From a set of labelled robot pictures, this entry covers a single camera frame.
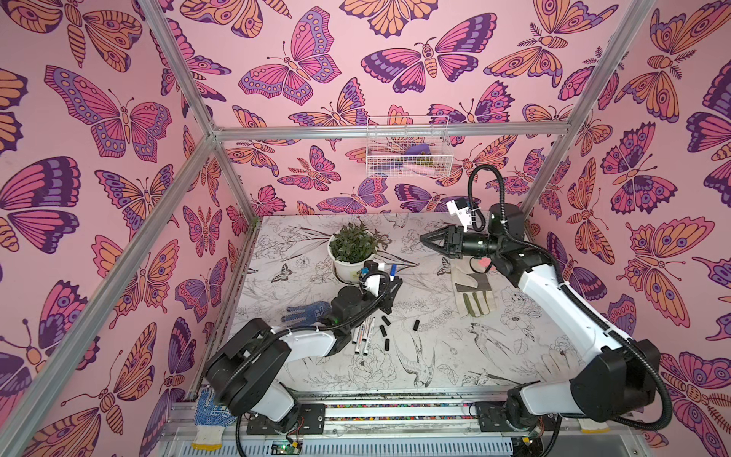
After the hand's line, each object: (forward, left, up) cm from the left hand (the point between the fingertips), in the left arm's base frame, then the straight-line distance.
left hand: (403, 278), depth 78 cm
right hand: (+3, -5, +13) cm, 15 cm away
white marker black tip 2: (-10, +13, -19) cm, 25 cm away
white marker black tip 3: (-13, +11, -20) cm, 26 cm away
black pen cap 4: (-3, +4, -20) cm, 21 cm away
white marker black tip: (-9, +14, -19) cm, 25 cm away
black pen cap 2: (-7, +5, -20) cm, 22 cm away
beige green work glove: (+9, -26, -19) cm, 33 cm away
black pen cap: (-5, -5, -19) cm, 20 cm away
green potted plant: (+15, +14, -3) cm, 21 cm away
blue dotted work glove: (-1, +29, -20) cm, 35 cm away
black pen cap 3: (-11, +4, -19) cm, 22 cm away
